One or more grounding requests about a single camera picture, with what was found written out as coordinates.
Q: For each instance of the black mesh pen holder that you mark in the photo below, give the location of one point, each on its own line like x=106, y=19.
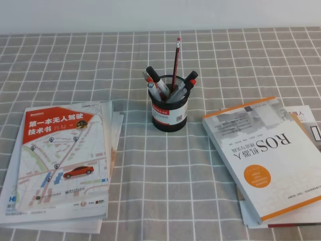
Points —
x=170, y=114

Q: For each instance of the silver grey pen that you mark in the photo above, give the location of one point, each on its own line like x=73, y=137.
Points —
x=154, y=91

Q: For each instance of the red pencil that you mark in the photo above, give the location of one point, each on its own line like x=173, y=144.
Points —
x=176, y=63

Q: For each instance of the black marker with red band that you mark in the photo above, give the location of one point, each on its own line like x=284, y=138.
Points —
x=190, y=80

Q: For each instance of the grey checked tablecloth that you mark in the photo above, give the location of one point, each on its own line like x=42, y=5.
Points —
x=166, y=186

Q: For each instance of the orange white driving book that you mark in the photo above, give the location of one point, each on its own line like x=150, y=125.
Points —
x=65, y=161

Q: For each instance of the white orange ROS book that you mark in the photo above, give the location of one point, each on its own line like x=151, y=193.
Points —
x=271, y=159

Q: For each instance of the white red book underneath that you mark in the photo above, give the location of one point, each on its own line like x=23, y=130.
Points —
x=308, y=215

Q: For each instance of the white magazine stack under book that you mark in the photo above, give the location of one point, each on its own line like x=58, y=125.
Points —
x=11, y=218

